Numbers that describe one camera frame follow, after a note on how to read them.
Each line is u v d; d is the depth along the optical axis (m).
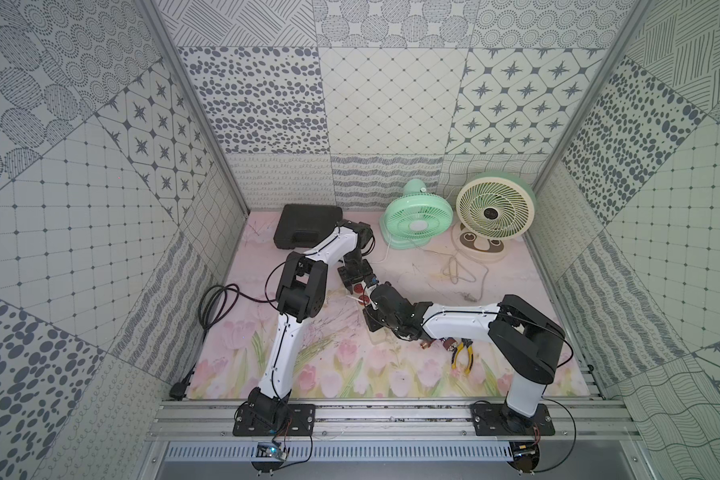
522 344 0.47
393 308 0.69
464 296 0.96
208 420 0.76
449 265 1.04
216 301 0.96
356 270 0.88
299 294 0.62
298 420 0.73
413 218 0.93
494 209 0.89
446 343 0.84
